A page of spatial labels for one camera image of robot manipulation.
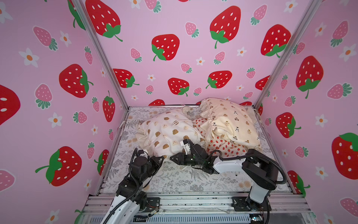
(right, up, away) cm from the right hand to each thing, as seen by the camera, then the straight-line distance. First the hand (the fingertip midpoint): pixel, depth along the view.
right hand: (169, 163), depth 77 cm
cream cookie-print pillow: (-7, +14, +14) cm, 21 cm away
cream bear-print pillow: (+38, +24, +11) cm, 46 cm away
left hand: (-2, +3, 0) cm, 4 cm away
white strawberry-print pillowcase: (+33, +8, +12) cm, 36 cm away
